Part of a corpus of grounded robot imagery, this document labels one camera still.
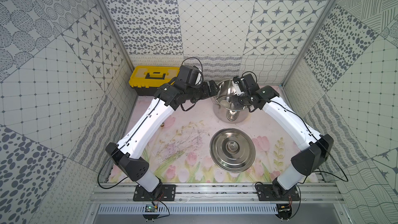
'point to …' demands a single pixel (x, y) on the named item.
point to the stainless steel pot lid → (232, 150)
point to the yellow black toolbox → (146, 80)
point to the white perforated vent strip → (190, 209)
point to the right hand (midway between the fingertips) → (238, 101)
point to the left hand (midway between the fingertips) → (213, 87)
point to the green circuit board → (150, 208)
